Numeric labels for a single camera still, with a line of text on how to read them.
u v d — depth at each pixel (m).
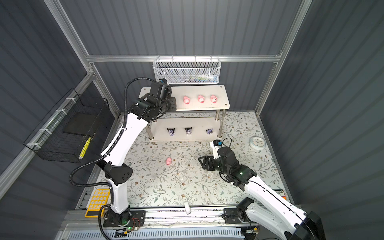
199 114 1.20
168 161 0.93
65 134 0.72
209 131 0.97
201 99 0.77
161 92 0.55
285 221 0.41
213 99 0.77
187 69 1.24
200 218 0.75
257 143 0.99
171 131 0.96
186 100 0.77
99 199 0.79
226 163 0.60
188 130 0.96
